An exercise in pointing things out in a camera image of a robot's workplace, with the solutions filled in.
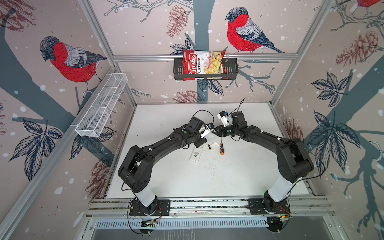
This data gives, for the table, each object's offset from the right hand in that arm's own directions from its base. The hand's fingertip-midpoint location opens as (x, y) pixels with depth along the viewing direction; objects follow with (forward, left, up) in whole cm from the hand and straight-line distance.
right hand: (211, 133), depth 90 cm
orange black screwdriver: (-6, -7, -9) cm, 13 cm away
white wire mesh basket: (+2, +60, +22) cm, 64 cm away
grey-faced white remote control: (-8, +2, +10) cm, 13 cm away
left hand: (-4, +5, +2) cm, 7 cm away
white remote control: (-10, +10, -9) cm, 16 cm away
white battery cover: (-2, -2, -10) cm, 11 cm away
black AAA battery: (-4, +1, -10) cm, 11 cm away
